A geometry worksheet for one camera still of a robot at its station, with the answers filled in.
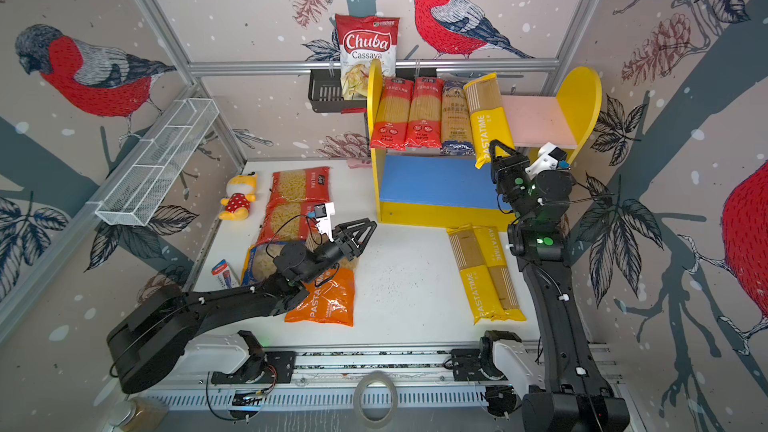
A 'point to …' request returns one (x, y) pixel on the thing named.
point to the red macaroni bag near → (286, 216)
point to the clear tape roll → (364, 380)
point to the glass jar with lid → (138, 415)
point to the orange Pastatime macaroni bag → (331, 299)
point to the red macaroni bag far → (306, 184)
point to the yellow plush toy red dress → (241, 191)
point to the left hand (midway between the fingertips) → (371, 227)
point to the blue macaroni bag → (260, 264)
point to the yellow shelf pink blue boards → (444, 191)
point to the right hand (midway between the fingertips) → (480, 144)
